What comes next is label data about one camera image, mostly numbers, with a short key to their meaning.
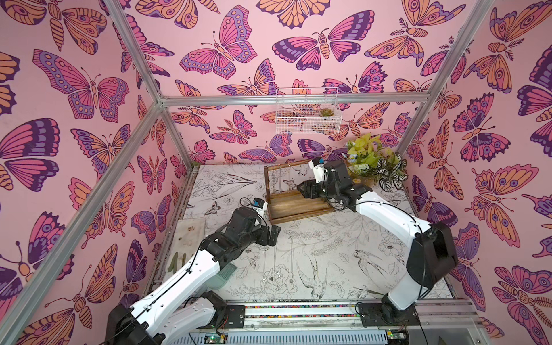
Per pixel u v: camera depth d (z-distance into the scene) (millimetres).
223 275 829
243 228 575
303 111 956
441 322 734
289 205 1030
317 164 750
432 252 442
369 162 973
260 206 674
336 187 649
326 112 923
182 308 557
